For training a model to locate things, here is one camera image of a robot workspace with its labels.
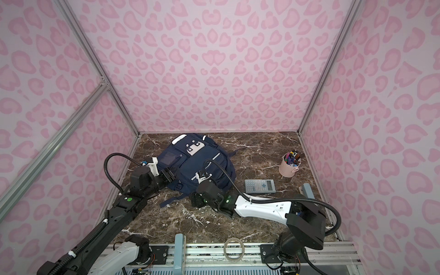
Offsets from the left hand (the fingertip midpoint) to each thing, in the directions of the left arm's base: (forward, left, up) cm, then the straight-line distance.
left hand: (177, 167), depth 79 cm
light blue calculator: (-1, -40, -19) cm, 45 cm away
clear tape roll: (-30, -29, -18) cm, 45 cm away
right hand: (-9, -9, -6) cm, 14 cm away
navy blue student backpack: (+12, -5, -9) cm, 15 cm away
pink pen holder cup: (+5, -55, -13) cm, 57 cm away
